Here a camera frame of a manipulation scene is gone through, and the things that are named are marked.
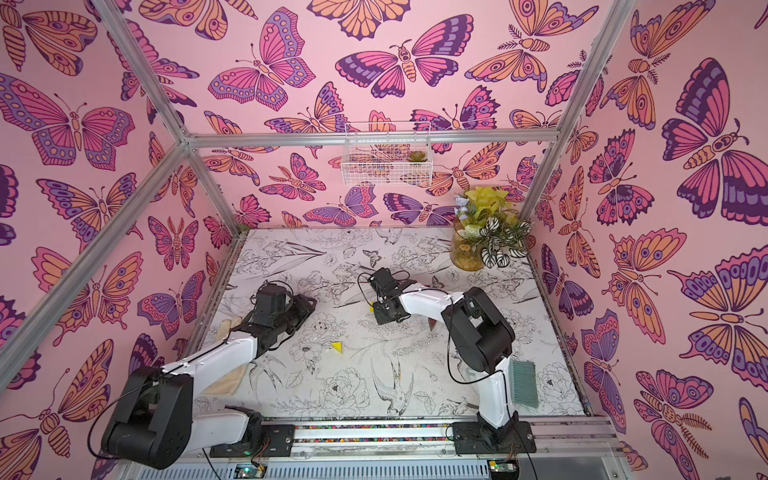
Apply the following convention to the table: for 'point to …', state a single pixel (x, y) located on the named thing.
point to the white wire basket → (392, 154)
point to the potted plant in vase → (487, 232)
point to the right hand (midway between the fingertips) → (386, 310)
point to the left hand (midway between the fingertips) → (317, 301)
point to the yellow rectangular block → (371, 309)
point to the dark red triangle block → (431, 322)
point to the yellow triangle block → (338, 346)
